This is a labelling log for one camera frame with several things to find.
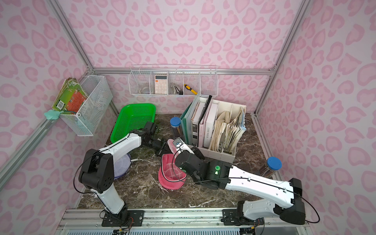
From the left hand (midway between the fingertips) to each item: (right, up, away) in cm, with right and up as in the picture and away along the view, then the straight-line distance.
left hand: (174, 147), depth 84 cm
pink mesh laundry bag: (-3, -17, +2) cm, 18 cm away
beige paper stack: (+26, +11, +2) cm, 28 cm away
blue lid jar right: (+49, -6, -14) cm, 51 cm away
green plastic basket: (-38, +19, +33) cm, 54 cm away
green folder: (+7, +15, -8) cm, 18 cm away
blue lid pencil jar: (0, +14, +4) cm, 15 cm away
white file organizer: (+33, +11, -6) cm, 35 cm away
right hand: (+7, +1, -17) cm, 19 cm away
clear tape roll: (-21, +35, +11) cm, 42 cm away
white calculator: (-10, +39, +11) cm, 42 cm away
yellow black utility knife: (+9, +36, +14) cm, 40 cm away
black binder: (+15, +20, +2) cm, 25 cm away
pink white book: (+18, +10, 0) cm, 21 cm away
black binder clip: (+3, +33, +7) cm, 34 cm away
